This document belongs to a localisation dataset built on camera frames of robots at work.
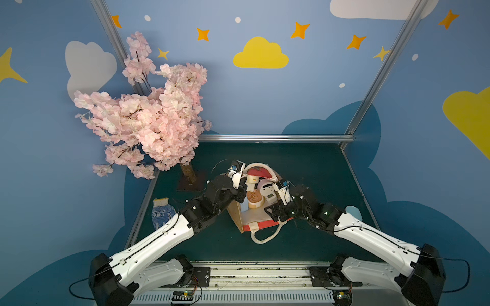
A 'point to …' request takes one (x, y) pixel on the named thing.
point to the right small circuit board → (342, 298)
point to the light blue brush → (353, 211)
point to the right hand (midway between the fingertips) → (275, 202)
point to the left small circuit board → (186, 296)
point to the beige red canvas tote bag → (249, 213)
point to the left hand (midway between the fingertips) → (245, 175)
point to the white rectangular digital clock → (267, 189)
